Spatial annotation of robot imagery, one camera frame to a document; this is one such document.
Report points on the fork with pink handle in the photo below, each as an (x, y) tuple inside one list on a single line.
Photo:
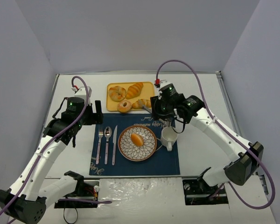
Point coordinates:
[(100, 136)]

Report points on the spoon with pink handle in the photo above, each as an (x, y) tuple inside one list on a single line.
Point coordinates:
[(107, 134)]

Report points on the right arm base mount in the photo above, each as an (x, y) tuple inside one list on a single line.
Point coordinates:
[(194, 195)]

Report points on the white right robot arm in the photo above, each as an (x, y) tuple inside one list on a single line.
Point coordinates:
[(244, 156)]

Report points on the dark blue cloth placemat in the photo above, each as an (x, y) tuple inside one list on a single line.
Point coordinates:
[(162, 162)]

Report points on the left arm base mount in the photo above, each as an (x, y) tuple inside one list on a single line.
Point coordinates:
[(89, 191)]

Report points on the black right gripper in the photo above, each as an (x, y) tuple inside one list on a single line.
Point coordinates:
[(157, 108)]

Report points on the floral patterned ceramic plate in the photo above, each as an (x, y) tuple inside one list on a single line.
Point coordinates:
[(133, 152)]

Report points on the round twisted bread roll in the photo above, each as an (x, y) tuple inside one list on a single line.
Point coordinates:
[(117, 93)]

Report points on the small orange bread bun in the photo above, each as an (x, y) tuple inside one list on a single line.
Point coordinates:
[(137, 139)]

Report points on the white ceramic mug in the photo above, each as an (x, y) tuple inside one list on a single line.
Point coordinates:
[(168, 138)]

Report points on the small striped croissant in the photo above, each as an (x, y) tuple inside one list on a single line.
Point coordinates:
[(140, 103)]

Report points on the knife with pink handle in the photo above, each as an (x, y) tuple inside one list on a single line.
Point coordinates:
[(114, 145)]

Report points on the large striped croissant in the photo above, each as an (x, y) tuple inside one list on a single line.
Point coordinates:
[(134, 90)]

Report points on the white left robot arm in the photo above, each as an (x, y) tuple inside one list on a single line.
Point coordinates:
[(26, 200)]

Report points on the metal table edge rail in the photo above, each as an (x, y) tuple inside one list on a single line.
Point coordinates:
[(228, 103)]

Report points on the sugared orange donut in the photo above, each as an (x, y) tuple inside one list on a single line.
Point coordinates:
[(124, 106)]

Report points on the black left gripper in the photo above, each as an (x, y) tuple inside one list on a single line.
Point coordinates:
[(93, 114)]

